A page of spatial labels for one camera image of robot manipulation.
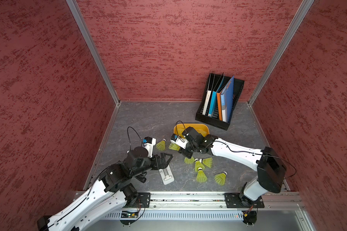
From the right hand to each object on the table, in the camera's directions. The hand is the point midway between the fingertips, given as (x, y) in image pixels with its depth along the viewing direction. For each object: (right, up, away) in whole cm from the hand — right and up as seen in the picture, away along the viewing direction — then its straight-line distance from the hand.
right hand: (182, 150), depth 83 cm
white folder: (+17, +36, +3) cm, 40 cm away
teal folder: (+20, +31, +7) cm, 37 cm away
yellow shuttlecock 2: (-4, +3, -5) cm, 8 cm away
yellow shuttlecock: (-14, 0, +12) cm, 18 cm away
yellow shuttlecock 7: (+22, -15, -4) cm, 27 cm away
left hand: (-9, -1, -14) cm, 16 cm away
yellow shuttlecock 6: (+11, -15, -1) cm, 19 cm away
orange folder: (+25, +27, +8) cm, 37 cm away
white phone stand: (-9, -14, -2) cm, 17 cm away
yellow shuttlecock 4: (+10, -8, 0) cm, 13 cm away
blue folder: (+29, +32, +5) cm, 43 cm away
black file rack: (+24, +17, +19) cm, 35 cm away
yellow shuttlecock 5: (+15, -7, 0) cm, 17 cm away
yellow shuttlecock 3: (+5, -8, +6) cm, 11 cm away
